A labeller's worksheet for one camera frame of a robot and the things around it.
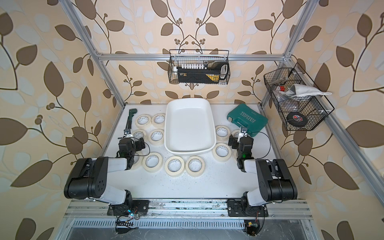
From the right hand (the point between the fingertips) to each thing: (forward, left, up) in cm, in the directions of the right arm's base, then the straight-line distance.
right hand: (240, 135), depth 93 cm
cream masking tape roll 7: (-15, +41, -7) cm, 45 cm away
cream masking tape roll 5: (-15, +62, -4) cm, 64 cm away
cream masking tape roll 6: (-17, +53, -6) cm, 56 cm away
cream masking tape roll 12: (-9, +4, -5) cm, 11 cm away
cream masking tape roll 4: (0, +54, -4) cm, 54 cm away
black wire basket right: (0, -25, +26) cm, 37 cm away
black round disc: (-6, -22, +22) cm, 32 cm away
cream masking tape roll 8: (-16, +29, -7) cm, 34 cm away
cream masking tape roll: (+14, +66, -4) cm, 67 cm away
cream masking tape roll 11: (-12, +14, -7) cm, 19 cm away
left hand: (+1, +67, 0) cm, 67 cm away
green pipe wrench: (+29, +78, -5) cm, 83 cm away
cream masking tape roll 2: (+14, +55, -4) cm, 57 cm away
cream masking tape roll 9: (+1, +9, -4) cm, 11 cm away
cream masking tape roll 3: (+10, +66, -4) cm, 67 cm away
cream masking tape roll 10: (+5, +1, -5) cm, 7 cm away
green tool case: (+19, -9, -3) cm, 21 cm away
